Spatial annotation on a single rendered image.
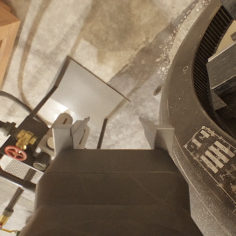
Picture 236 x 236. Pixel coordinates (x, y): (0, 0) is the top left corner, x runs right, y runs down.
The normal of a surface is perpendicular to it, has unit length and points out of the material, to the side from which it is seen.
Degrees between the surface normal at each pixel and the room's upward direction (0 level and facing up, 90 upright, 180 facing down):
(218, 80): 90
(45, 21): 0
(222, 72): 90
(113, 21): 0
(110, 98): 0
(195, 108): 90
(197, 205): 81
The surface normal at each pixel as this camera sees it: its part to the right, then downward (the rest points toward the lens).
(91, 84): -0.11, 0.62
